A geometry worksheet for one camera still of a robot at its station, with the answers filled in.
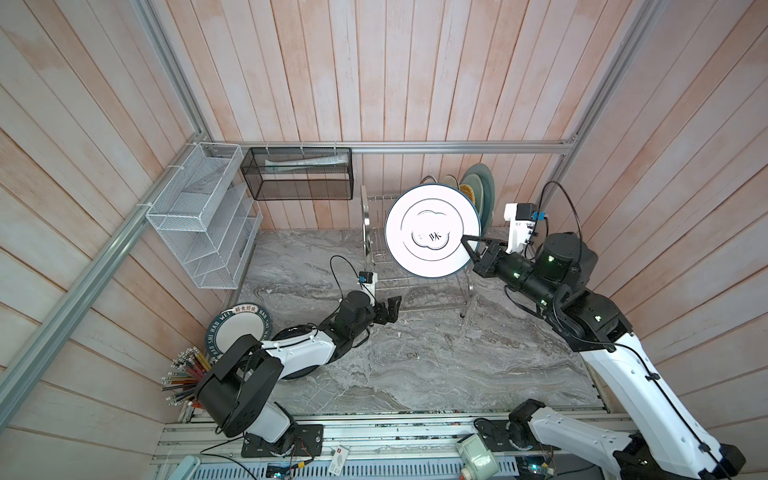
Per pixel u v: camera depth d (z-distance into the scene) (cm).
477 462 67
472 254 57
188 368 67
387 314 78
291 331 91
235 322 95
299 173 104
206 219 67
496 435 73
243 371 49
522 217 51
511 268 50
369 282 76
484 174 69
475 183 72
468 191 72
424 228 60
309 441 74
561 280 43
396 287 105
